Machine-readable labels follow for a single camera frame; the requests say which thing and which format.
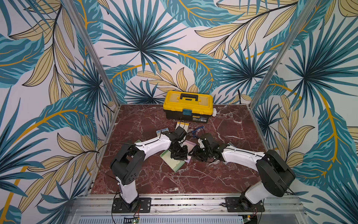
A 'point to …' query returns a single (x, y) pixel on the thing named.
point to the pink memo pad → (190, 146)
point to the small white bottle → (214, 112)
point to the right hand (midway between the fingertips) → (189, 154)
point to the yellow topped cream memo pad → (184, 125)
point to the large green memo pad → (175, 164)
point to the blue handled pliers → (193, 131)
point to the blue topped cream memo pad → (159, 132)
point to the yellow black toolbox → (188, 106)
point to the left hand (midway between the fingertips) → (186, 160)
